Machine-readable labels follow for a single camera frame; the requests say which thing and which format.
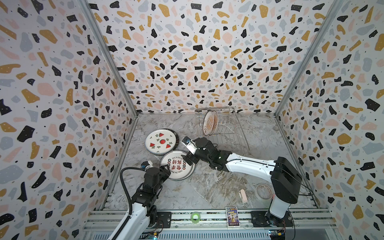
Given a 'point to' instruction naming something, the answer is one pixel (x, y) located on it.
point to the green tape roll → (195, 221)
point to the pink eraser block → (243, 196)
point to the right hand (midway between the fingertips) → (187, 148)
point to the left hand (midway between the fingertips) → (168, 167)
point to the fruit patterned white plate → (160, 141)
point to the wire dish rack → (229, 131)
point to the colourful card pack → (232, 217)
